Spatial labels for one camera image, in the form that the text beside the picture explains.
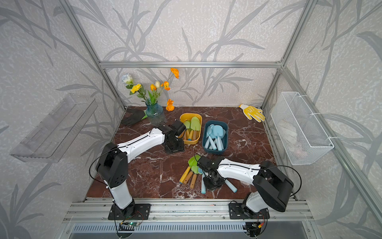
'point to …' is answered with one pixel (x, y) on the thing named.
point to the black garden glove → (132, 116)
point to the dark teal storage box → (215, 136)
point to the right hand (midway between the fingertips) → (209, 187)
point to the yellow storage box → (193, 122)
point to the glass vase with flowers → (154, 110)
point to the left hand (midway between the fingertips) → (181, 151)
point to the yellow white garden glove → (252, 112)
